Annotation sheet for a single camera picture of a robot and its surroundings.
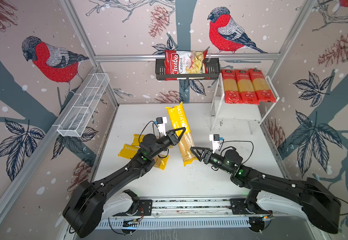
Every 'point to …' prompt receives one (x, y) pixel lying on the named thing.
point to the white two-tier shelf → (220, 109)
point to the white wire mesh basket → (82, 106)
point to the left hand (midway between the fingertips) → (185, 130)
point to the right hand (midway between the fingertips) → (190, 153)
